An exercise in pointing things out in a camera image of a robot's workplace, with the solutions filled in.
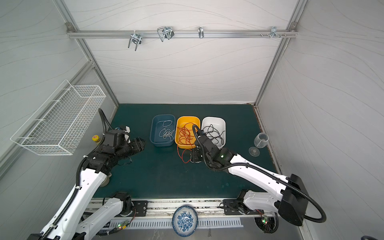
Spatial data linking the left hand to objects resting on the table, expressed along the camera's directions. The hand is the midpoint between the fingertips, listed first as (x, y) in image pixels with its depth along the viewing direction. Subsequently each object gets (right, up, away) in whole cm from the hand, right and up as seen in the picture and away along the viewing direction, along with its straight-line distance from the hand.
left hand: (139, 143), depth 75 cm
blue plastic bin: (+1, +7, +33) cm, 33 cm away
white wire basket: (-34, +12, -4) cm, 36 cm away
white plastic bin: (+46, +9, +30) cm, 55 cm away
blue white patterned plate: (+24, -36, -5) cm, 44 cm away
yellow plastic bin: (+18, +10, +30) cm, 37 cm away
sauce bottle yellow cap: (-25, +2, +5) cm, 26 cm away
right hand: (+27, -4, +2) cm, 27 cm away
